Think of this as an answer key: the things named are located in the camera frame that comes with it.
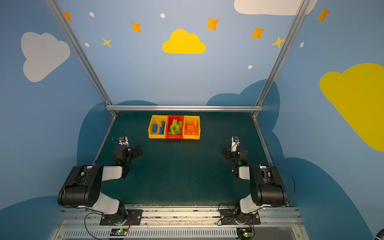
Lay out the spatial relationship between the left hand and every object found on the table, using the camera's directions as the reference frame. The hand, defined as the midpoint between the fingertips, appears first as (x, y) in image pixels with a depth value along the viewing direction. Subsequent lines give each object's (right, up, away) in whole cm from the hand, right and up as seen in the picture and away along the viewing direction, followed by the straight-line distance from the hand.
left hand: (133, 145), depth 95 cm
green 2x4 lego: (+26, +10, +13) cm, 31 cm away
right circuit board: (+64, -40, -23) cm, 78 cm away
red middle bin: (+21, +16, +16) cm, 30 cm away
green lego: (+29, +14, +15) cm, 36 cm away
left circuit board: (+3, -39, -24) cm, 46 cm away
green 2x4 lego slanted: (+25, +15, +14) cm, 32 cm away
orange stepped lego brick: (+36, +12, +13) cm, 40 cm away
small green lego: (+24, +8, +10) cm, 27 cm away
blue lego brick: (+15, +15, +20) cm, 29 cm away
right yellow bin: (+35, +18, +15) cm, 42 cm away
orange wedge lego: (+40, +16, +15) cm, 45 cm away
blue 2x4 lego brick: (+10, +12, +16) cm, 22 cm away
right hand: (+64, +1, 0) cm, 64 cm away
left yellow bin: (+10, +18, +21) cm, 29 cm away
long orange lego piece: (+38, +8, +11) cm, 40 cm away
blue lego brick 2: (+15, +9, +14) cm, 23 cm away
